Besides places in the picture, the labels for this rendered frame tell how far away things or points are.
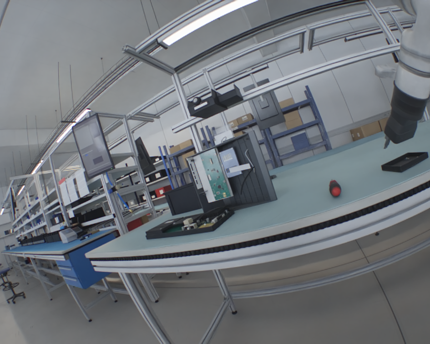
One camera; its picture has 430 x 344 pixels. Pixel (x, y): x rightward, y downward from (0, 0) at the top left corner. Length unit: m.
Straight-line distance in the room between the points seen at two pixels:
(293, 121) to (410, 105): 3.87
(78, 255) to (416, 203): 2.03
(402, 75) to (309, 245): 0.36
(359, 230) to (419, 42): 0.35
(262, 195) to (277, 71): 4.51
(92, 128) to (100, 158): 0.27
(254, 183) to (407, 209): 0.43
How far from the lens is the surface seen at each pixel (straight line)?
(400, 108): 0.43
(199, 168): 0.67
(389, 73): 0.45
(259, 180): 0.60
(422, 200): 0.50
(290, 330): 1.50
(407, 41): 0.40
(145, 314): 0.99
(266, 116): 2.45
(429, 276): 1.73
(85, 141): 1.89
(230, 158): 0.62
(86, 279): 1.96
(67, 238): 2.43
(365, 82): 5.26
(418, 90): 0.41
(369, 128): 3.96
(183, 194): 0.93
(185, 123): 1.37
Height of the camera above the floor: 1.13
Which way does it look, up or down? level
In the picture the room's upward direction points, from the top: 19 degrees counter-clockwise
